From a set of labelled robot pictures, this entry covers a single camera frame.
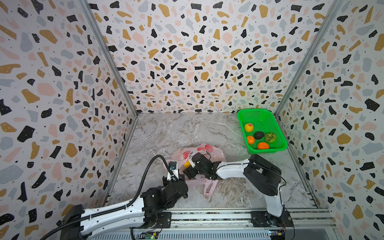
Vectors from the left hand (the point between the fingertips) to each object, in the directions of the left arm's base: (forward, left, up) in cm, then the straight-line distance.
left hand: (181, 168), depth 76 cm
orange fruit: (+19, -51, -9) cm, 55 cm away
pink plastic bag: (+6, 0, +3) cm, 7 cm away
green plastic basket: (+46, -60, -14) cm, 76 cm away
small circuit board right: (-27, -46, -15) cm, 56 cm away
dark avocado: (+28, -51, -10) cm, 59 cm away
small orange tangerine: (+24, -44, -10) cm, 51 cm away
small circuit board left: (-26, +14, -14) cm, 33 cm away
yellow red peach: (+35, -45, -10) cm, 58 cm away
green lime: (+25, -57, -8) cm, 63 cm away
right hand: (+7, -1, -11) cm, 13 cm away
